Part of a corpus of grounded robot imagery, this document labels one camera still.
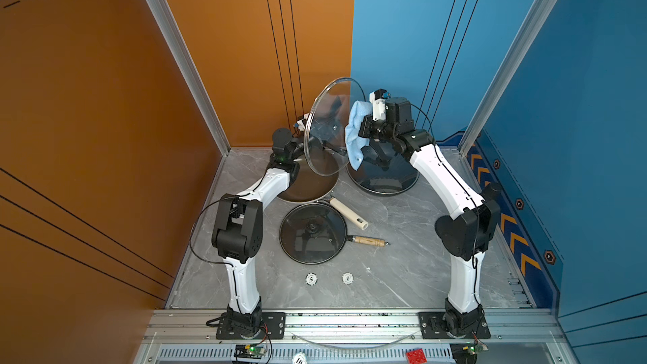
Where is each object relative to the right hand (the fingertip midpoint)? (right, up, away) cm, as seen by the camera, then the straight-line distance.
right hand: (357, 121), depth 83 cm
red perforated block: (+15, -67, -15) cm, 70 cm away
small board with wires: (+32, -65, -14) cm, 74 cm away
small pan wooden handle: (-15, -40, +9) cm, 43 cm away
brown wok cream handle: (-12, -18, -7) cm, 23 cm away
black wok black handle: (+13, -16, +19) cm, 28 cm away
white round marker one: (-3, -52, 0) cm, 52 cm away
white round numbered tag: (-17, -64, -19) cm, 69 cm away
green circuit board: (-33, -68, -12) cm, 76 cm away
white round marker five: (-15, -52, 0) cm, 55 cm away
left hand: (-6, 0, -8) cm, 10 cm away
